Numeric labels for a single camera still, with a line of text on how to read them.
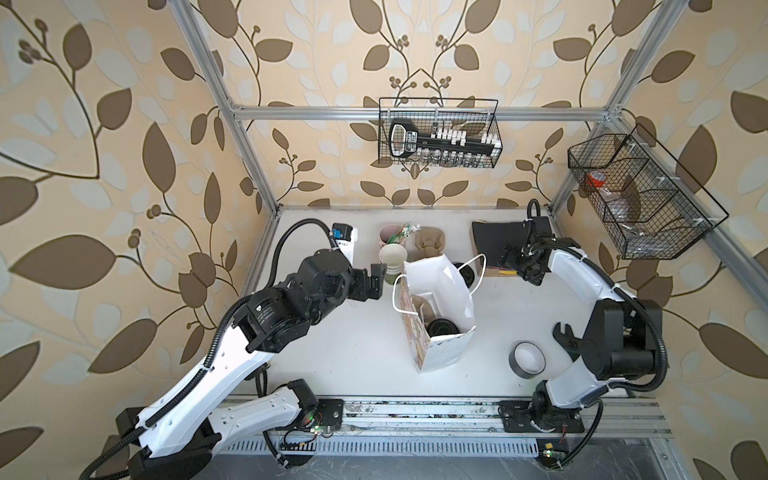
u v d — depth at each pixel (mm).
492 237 1035
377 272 549
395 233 985
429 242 1083
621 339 451
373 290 558
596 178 884
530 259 670
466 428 736
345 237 524
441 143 836
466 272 710
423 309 905
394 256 908
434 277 838
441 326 766
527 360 829
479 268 985
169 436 368
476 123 934
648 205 734
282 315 428
